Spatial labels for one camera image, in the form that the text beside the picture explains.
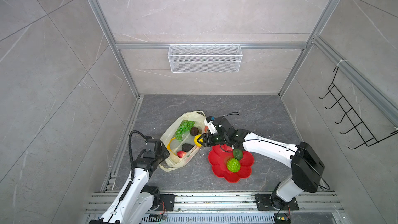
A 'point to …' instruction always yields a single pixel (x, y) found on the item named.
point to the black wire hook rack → (368, 139)
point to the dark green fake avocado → (238, 154)
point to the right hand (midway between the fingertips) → (201, 139)
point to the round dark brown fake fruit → (194, 131)
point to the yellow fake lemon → (197, 143)
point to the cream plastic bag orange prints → (187, 144)
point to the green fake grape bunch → (185, 126)
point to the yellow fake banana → (168, 145)
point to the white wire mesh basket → (204, 58)
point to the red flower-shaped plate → (218, 157)
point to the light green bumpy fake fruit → (233, 165)
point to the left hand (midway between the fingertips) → (164, 147)
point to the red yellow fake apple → (181, 154)
